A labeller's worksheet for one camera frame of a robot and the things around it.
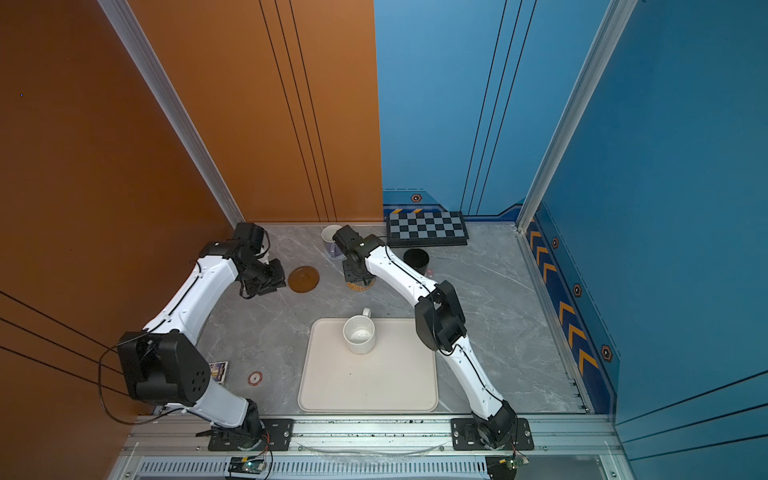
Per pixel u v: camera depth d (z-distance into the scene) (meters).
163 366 0.43
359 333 0.89
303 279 1.04
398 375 0.83
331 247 1.03
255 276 0.70
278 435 0.74
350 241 0.75
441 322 0.61
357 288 1.02
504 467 0.70
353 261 0.68
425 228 1.16
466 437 0.72
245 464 0.71
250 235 0.68
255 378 0.83
